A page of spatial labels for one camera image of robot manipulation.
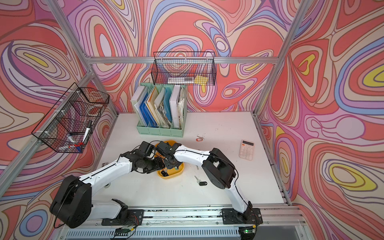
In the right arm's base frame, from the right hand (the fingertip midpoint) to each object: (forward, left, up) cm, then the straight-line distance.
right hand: (175, 166), depth 90 cm
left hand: (-3, +6, +5) cm, 8 cm away
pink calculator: (+9, -47, 0) cm, 48 cm away
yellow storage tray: (-6, +1, +3) cm, 7 cm away
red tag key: (+20, -17, -1) cm, 26 cm away
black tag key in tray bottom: (-4, +6, 0) cm, 8 cm away
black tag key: (-11, -15, -1) cm, 19 cm away
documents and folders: (+30, +7, +21) cm, 37 cm away
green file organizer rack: (+23, +8, +5) cm, 25 cm away
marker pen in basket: (+4, +38, +32) cm, 50 cm away
